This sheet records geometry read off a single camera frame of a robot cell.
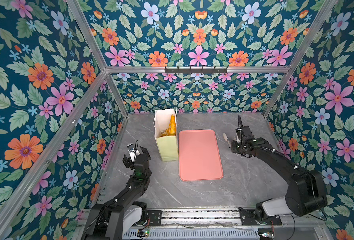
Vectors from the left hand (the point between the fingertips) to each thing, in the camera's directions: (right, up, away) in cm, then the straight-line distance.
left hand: (134, 147), depth 82 cm
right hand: (+58, 0, +6) cm, 58 cm away
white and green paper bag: (+19, +1, -3) cm, 19 cm away
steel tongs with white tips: (+55, +4, +14) cm, 56 cm away
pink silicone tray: (+37, -9, +13) cm, 41 cm away
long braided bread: (+20, +10, +4) cm, 23 cm away
